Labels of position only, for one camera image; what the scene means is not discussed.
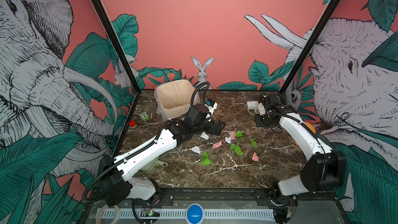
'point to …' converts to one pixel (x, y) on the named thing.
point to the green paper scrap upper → (239, 134)
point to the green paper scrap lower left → (205, 161)
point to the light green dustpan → (150, 166)
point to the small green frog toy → (144, 116)
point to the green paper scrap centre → (237, 148)
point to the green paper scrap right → (253, 143)
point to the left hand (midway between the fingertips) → (219, 120)
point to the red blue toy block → (133, 125)
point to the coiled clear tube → (98, 215)
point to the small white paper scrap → (227, 139)
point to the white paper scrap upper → (204, 135)
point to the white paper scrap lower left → (196, 149)
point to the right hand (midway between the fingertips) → (257, 119)
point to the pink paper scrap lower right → (255, 157)
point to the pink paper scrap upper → (232, 135)
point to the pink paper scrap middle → (217, 144)
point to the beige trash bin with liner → (173, 98)
